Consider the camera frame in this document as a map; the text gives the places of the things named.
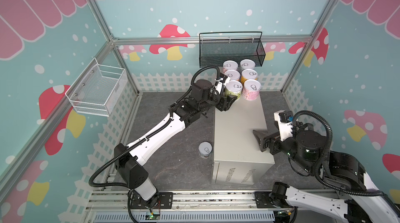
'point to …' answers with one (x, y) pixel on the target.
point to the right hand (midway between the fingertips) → (263, 128)
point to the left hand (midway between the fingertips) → (229, 96)
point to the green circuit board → (153, 217)
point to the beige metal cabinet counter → (239, 161)
